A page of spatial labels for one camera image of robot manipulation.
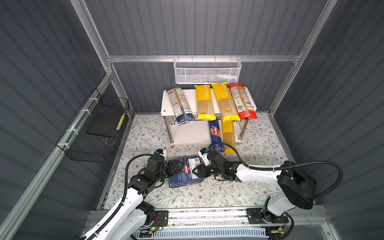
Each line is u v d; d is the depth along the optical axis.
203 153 0.77
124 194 0.50
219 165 0.66
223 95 0.78
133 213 0.60
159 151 0.72
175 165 0.70
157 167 0.60
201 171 0.73
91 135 0.72
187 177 0.79
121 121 0.80
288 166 0.47
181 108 0.72
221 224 0.73
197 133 0.99
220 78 0.91
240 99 0.75
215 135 0.94
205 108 0.72
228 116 0.69
